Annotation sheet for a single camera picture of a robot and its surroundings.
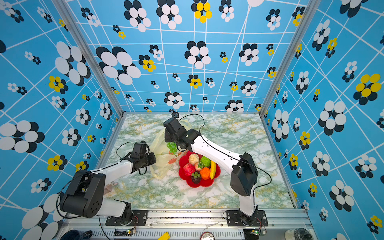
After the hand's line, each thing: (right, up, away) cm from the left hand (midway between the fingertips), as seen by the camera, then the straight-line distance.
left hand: (157, 156), depth 94 cm
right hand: (+11, +16, -13) cm, 24 cm away
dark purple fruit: (+25, -9, -12) cm, 29 cm away
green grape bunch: (+13, +9, -16) cm, 22 cm away
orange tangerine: (+30, -7, -10) cm, 32 cm away
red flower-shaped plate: (+18, -2, -3) cm, 18 cm away
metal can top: (+29, -25, -34) cm, 51 cm away
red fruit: (+21, -5, -9) cm, 23 cm away
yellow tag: (+11, -32, -25) cm, 42 cm away
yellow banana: (+35, -5, -10) cm, 36 cm away
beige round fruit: (+23, 0, -6) cm, 24 cm away
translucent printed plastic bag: (+5, -4, -5) cm, 8 cm away
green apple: (+31, -2, -7) cm, 32 cm away
